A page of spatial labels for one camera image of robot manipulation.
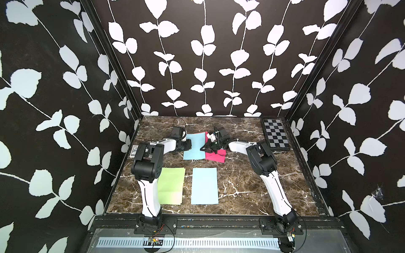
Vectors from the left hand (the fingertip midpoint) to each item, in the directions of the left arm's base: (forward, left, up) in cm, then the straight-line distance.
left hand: (191, 143), depth 103 cm
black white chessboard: (+4, -59, +1) cm, 60 cm away
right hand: (-4, -5, +1) cm, 7 cm away
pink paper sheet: (-12, -18, +1) cm, 22 cm away
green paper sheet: (-28, +11, -2) cm, 30 cm away
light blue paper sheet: (-29, -8, -2) cm, 30 cm away
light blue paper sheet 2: (+2, -4, 0) cm, 5 cm away
